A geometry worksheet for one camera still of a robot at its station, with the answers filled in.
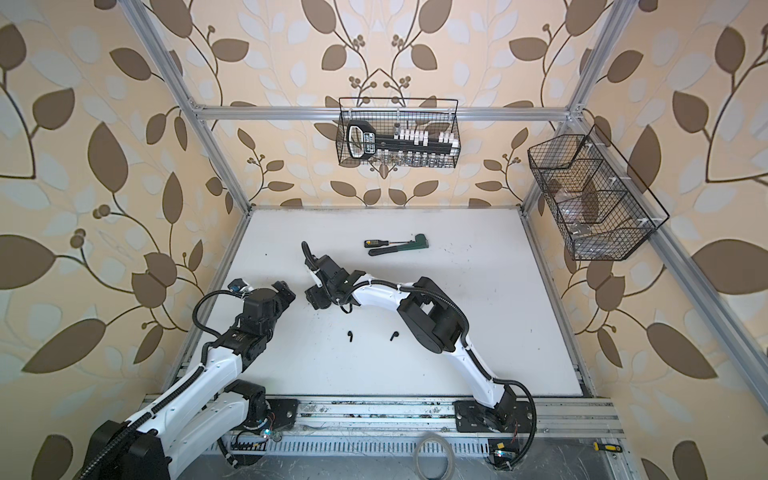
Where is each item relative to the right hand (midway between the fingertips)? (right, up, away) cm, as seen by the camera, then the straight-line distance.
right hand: (316, 292), depth 93 cm
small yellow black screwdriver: (+75, -32, -24) cm, 85 cm away
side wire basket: (+76, +24, -21) cm, 83 cm away
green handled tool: (+35, +16, +16) cm, 41 cm away
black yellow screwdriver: (+18, +15, +15) cm, 28 cm away
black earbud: (+25, -12, -5) cm, 28 cm away
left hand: (-9, +2, -8) cm, 12 cm away
